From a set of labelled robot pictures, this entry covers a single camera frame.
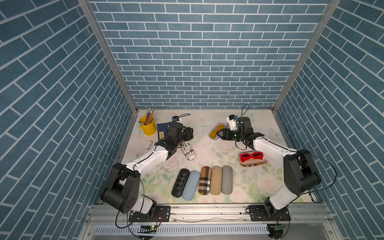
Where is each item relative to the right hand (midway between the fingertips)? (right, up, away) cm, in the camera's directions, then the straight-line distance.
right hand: (220, 134), depth 90 cm
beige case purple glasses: (-4, -25, -8) cm, 27 cm away
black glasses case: (-23, -26, -10) cm, 36 cm away
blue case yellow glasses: (-1, +4, +19) cm, 20 cm away
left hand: (-17, +2, -3) cm, 17 cm away
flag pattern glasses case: (-20, -11, +3) cm, 23 cm away
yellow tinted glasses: (-4, -1, +10) cm, 10 cm away
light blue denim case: (-18, -27, -10) cm, 34 cm away
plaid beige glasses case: (-10, -25, -9) cm, 29 cm away
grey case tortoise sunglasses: (+2, -27, -10) cm, 29 cm away
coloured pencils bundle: (-45, +13, +6) cm, 47 cm away
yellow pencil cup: (-47, +3, +9) cm, 48 cm away
